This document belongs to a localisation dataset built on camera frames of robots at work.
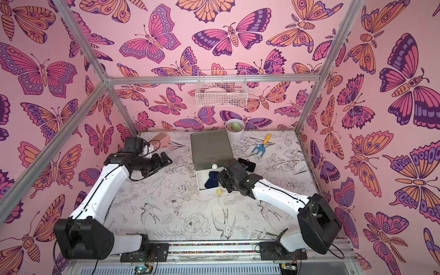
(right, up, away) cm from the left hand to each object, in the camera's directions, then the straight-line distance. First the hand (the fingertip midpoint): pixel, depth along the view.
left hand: (167, 163), depth 82 cm
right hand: (+21, -7, 0) cm, 22 cm away
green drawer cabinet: (+21, +6, +2) cm, 22 cm away
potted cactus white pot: (+34, +20, +28) cm, 48 cm away
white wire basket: (+26, +40, +13) cm, 49 cm away
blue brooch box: (+21, -10, +4) cm, 24 cm away
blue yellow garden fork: (+52, +7, +30) cm, 60 cm away
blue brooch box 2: (+22, -6, +6) cm, 23 cm away
